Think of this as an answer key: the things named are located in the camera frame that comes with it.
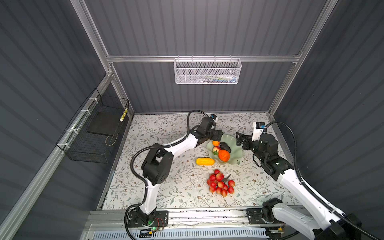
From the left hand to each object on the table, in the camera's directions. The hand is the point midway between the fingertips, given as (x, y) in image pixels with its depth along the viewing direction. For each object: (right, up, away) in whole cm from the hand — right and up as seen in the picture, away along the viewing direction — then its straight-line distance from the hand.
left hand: (215, 129), depth 92 cm
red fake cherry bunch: (-1, -29, -13) cm, 32 cm away
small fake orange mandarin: (+1, -9, +5) cm, 10 cm away
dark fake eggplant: (+6, -11, +5) cm, 13 cm away
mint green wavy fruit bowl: (+13, -16, +3) cm, 21 cm away
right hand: (+14, -2, -14) cm, 20 cm away
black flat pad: (-58, +4, -18) cm, 60 cm away
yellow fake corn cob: (-7, -20, -1) cm, 21 cm away
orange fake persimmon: (+5, -16, -2) cm, 17 cm away
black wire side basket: (-64, -3, -20) cm, 67 cm away
